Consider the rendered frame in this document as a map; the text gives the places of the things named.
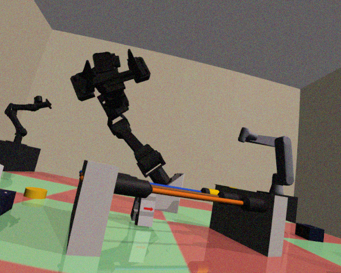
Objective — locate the yellow short cylinder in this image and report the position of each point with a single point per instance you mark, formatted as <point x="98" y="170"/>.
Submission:
<point x="35" y="193"/>

